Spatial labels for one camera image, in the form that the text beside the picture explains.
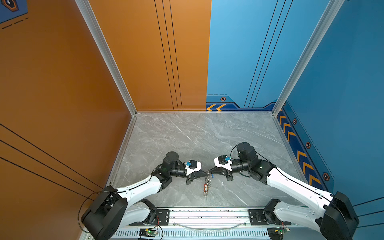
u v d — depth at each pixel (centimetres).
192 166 61
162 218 74
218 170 65
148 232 71
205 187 85
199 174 69
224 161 57
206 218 76
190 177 66
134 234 70
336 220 38
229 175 62
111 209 41
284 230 69
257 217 72
